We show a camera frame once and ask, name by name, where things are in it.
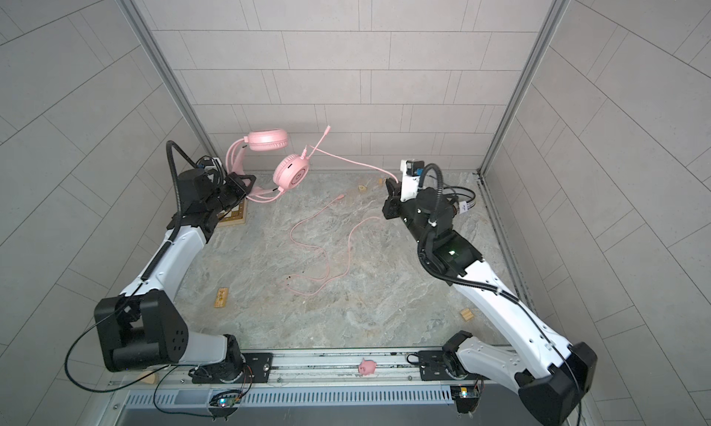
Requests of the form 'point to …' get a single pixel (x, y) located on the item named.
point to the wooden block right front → (467, 314)
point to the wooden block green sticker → (362, 188)
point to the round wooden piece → (150, 380)
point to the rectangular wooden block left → (221, 298)
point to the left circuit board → (229, 400)
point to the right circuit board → (466, 396)
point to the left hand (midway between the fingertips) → (260, 171)
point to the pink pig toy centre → (367, 367)
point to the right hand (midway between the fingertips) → (386, 180)
